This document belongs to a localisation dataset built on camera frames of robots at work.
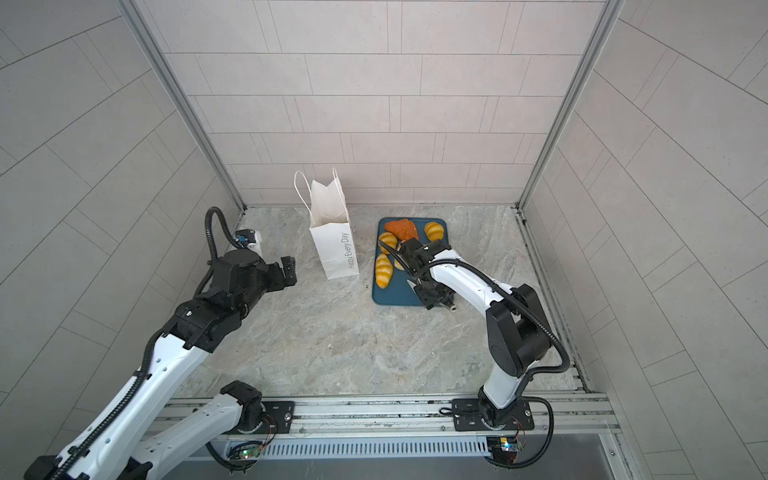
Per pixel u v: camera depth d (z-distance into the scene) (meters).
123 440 0.38
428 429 0.71
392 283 0.94
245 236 0.59
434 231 1.05
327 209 0.96
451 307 0.72
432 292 0.72
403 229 1.05
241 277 0.50
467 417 0.71
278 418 0.71
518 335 0.45
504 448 0.68
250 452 0.64
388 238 1.02
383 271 0.94
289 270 0.64
